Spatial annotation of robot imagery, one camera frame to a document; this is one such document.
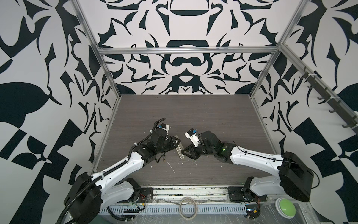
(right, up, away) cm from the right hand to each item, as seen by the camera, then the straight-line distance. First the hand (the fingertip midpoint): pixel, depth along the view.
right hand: (183, 151), depth 76 cm
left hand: (-1, +6, +2) cm, 7 cm away
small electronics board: (+34, -28, -6) cm, 45 cm away
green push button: (+50, -26, -7) cm, 56 cm away
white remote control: (-2, +1, +1) cm, 3 cm away
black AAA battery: (-12, -8, +10) cm, 17 cm away
